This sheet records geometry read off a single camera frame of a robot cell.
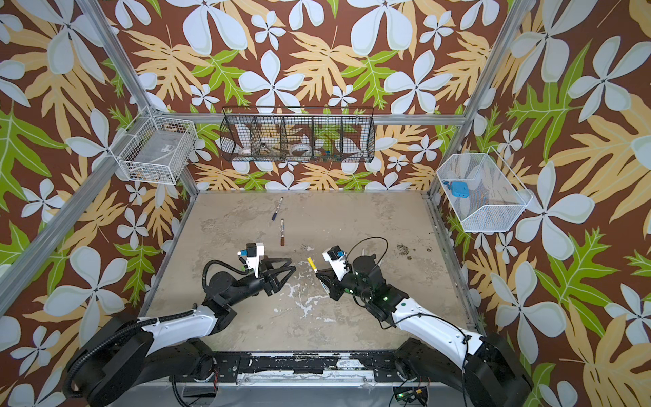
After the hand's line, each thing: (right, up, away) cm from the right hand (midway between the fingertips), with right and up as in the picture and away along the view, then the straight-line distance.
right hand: (317, 274), depth 76 cm
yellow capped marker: (-1, +3, 0) cm, 4 cm away
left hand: (-7, +4, -4) cm, 10 cm away
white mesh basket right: (+55, +25, +6) cm, 61 cm away
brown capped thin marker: (-15, +11, +28) cm, 34 cm away
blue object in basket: (+49, +27, +10) cm, 57 cm away
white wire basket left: (-56, +41, +8) cm, 70 cm away
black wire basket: (-8, +50, +20) cm, 55 cm away
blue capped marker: (-20, +18, +35) cm, 44 cm away
